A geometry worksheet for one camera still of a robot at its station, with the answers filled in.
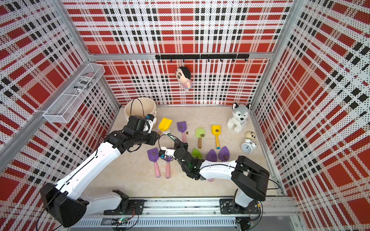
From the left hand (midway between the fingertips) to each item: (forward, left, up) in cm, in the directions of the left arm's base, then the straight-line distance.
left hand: (159, 136), depth 78 cm
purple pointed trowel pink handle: (-3, -30, -20) cm, 36 cm away
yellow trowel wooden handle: (+8, -1, -1) cm, 9 cm away
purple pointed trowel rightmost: (-1, -38, -21) cm, 44 cm away
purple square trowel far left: (-2, +8, -21) cm, 22 cm away
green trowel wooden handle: (+19, -23, -23) cm, 37 cm away
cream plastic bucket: (+26, +18, -3) cm, 32 cm away
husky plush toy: (+20, -49, -4) cm, 53 cm away
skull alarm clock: (+3, -54, -14) cm, 56 cm away
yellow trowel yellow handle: (+18, -35, -21) cm, 45 cm away
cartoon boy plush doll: (+37, -12, +13) cm, 41 cm away
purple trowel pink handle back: (+21, -10, -20) cm, 31 cm away
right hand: (+2, -11, -4) cm, 12 cm away
